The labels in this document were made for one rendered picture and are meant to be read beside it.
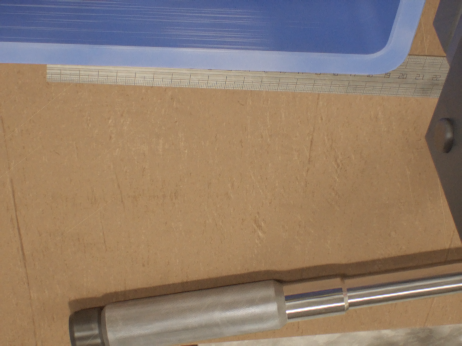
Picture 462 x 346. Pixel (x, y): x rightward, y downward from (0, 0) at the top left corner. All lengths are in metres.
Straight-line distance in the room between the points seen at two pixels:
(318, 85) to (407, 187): 0.11
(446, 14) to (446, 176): 0.03
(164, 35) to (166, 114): 0.18
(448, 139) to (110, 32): 0.23
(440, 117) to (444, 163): 0.01
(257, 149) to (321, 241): 0.10
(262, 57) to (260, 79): 0.17
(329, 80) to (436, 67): 0.06
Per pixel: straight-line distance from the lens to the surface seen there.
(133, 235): 0.64
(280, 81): 0.55
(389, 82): 0.57
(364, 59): 0.39
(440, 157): 0.17
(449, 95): 0.17
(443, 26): 0.19
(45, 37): 0.38
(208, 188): 0.61
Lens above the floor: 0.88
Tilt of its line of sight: 44 degrees down
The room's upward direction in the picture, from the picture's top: 172 degrees clockwise
